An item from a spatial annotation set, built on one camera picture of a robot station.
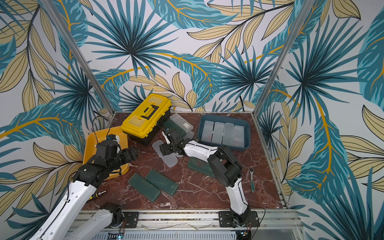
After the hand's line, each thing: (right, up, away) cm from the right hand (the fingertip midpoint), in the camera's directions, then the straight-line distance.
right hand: (166, 145), depth 93 cm
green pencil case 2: (-1, -19, -9) cm, 21 cm away
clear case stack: (+49, +5, +13) cm, 51 cm away
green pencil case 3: (+21, -12, -3) cm, 25 cm away
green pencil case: (-10, -21, -11) cm, 26 cm away
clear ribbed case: (+42, +7, +12) cm, 44 cm away
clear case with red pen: (+27, +8, +13) cm, 31 cm away
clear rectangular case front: (+34, +7, +12) cm, 37 cm away
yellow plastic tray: (-48, +4, +3) cm, 48 cm away
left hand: (-14, -2, -18) cm, 23 cm away
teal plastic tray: (+49, +17, +21) cm, 56 cm away
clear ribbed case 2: (+2, -9, +1) cm, 9 cm away
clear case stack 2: (+14, +6, +13) cm, 20 cm away
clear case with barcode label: (+10, +13, +14) cm, 22 cm away
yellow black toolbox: (-14, +13, -3) cm, 19 cm away
